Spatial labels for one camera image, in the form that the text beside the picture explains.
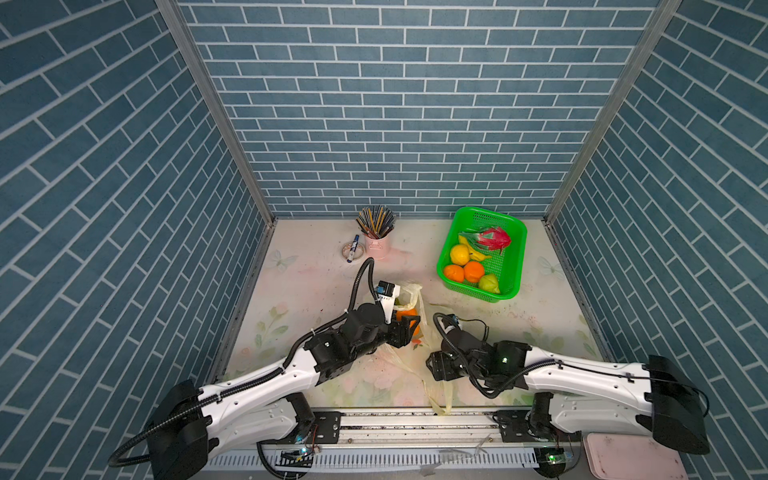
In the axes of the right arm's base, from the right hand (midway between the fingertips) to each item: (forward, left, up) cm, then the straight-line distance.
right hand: (431, 360), depth 78 cm
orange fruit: (+29, -7, 0) cm, 30 cm away
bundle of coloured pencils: (+45, +21, +5) cm, 50 cm away
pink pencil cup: (+38, +19, -1) cm, 42 cm away
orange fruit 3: (+6, +6, +14) cm, 16 cm away
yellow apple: (+37, -10, -1) cm, 39 cm away
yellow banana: (+40, -14, -3) cm, 43 cm away
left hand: (+6, +5, +10) cm, 13 cm away
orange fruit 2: (+32, -14, -3) cm, 34 cm away
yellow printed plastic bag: (0, +5, 0) cm, 5 cm away
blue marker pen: (+39, +29, -3) cm, 49 cm away
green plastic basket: (+37, -27, -6) cm, 46 cm away
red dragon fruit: (+45, -20, 0) cm, 49 cm away
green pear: (+26, -18, 0) cm, 32 cm away
